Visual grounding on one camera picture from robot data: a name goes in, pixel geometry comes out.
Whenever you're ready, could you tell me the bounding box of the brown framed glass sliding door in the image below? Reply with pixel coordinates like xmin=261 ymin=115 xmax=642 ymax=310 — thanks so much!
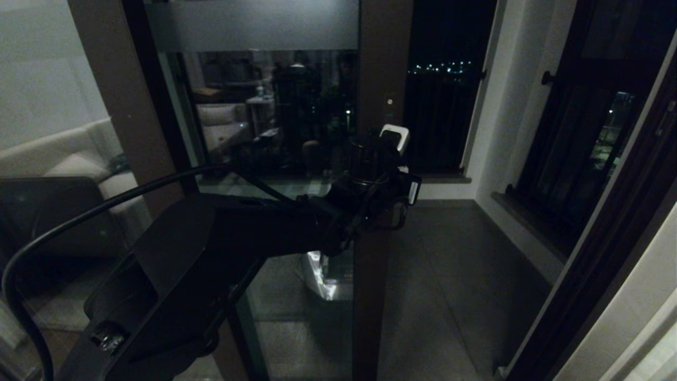
xmin=143 ymin=0 xmax=414 ymax=381

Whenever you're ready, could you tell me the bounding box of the black metal balcony railing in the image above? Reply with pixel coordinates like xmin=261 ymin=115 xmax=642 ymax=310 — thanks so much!
xmin=405 ymin=62 xmax=487 ymax=173

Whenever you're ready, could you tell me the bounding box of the brown framed fixed glass panel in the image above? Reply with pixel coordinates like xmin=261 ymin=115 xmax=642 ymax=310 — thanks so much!
xmin=0 ymin=0 xmax=265 ymax=381

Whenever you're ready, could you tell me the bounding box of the beige sofa cushion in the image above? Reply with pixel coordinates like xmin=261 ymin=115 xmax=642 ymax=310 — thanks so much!
xmin=45 ymin=153 xmax=113 ymax=180

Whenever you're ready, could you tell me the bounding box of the beige sofa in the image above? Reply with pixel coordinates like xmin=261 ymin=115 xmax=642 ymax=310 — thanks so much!
xmin=0 ymin=117 xmax=154 ymax=239

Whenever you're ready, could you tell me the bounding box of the grey rug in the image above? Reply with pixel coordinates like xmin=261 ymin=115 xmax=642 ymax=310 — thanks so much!
xmin=24 ymin=241 xmax=159 ymax=334

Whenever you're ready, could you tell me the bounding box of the dark outer door frame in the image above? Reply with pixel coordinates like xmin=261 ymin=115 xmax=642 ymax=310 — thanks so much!
xmin=505 ymin=53 xmax=677 ymax=381

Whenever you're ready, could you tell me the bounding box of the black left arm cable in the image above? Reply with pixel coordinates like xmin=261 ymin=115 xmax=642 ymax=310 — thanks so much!
xmin=0 ymin=164 xmax=291 ymax=381

